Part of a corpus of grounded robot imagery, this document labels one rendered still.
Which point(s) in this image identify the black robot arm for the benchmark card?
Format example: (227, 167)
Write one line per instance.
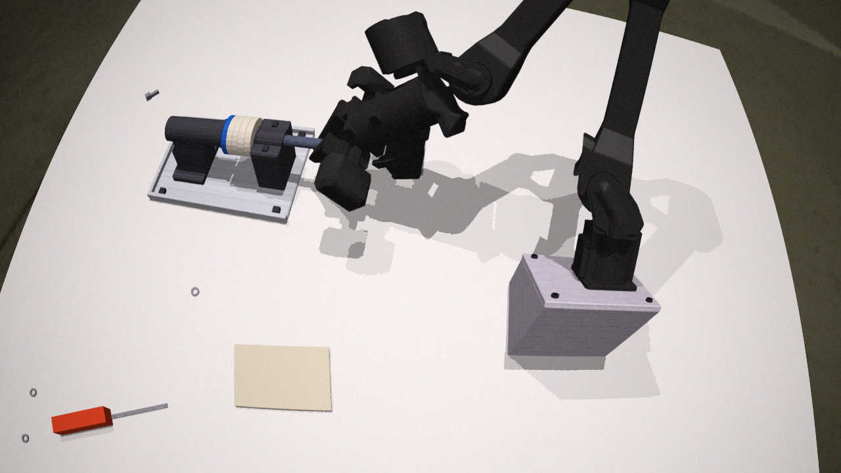
(607, 250)

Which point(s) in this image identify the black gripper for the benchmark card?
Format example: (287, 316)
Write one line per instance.
(354, 131)

